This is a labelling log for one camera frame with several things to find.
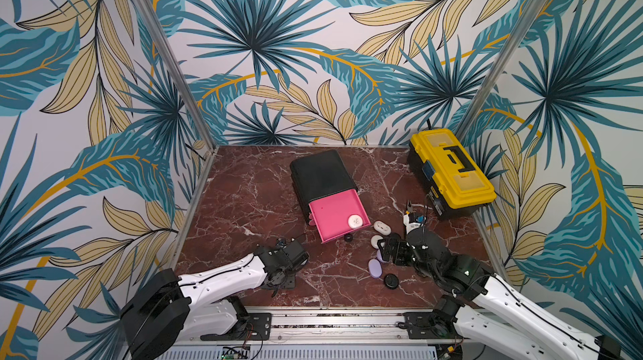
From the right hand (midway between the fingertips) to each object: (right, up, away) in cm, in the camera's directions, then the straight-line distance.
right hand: (389, 244), depth 76 cm
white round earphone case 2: (-10, +6, +6) cm, 13 cm away
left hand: (-33, -15, +5) cm, 37 cm away
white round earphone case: (-2, -2, +12) cm, 13 cm away
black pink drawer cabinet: (-19, +14, +6) cm, 24 cm away
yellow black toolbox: (+25, +18, +10) cm, 32 cm away
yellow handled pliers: (+13, +6, +22) cm, 26 cm away
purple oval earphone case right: (-3, -10, +7) cm, 13 cm away
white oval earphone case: (+2, +1, +16) cm, 16 cm away
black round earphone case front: (+2, -13, +5) cm, 14 cm away
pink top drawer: (-18, +7, +8) cm, 21 cm away
